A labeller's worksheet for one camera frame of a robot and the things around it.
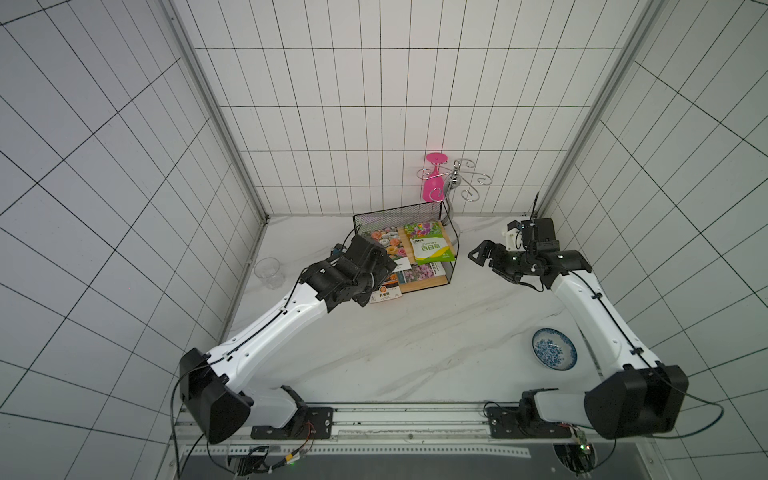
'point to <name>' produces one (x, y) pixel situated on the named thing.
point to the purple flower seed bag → (424, 271)
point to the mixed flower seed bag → (389, 237)
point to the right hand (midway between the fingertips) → (469, 259)
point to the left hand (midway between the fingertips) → (382, 279)
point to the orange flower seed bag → (389, 289)
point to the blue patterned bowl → (553, 349)
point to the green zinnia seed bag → (428, 242)
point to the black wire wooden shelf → (399, 216)
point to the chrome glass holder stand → (455, 176)
